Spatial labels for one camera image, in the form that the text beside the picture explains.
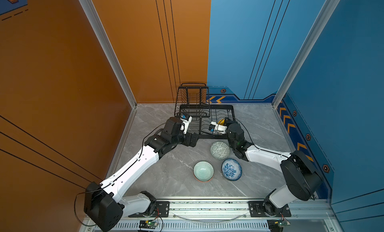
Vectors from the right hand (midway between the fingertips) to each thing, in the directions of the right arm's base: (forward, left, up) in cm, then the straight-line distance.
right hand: (228, 115), depth 86 cm
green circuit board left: (-49, +42, -22) cm, 68 cm away
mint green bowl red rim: (-25, +15, -18) cm, 35 cm away
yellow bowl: (-5, +5, +1) cm, 7 cm away
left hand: (-12, +21, +1) cm, 24 cm away
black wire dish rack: (+28, +21, -12) cm, 37 cm away
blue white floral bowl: (-25, -1, -18) cm, 30 cm away
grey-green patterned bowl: (-11, +4, -20) cm, 23 cm away
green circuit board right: (-49, -22, -22) cm, 58 cm away
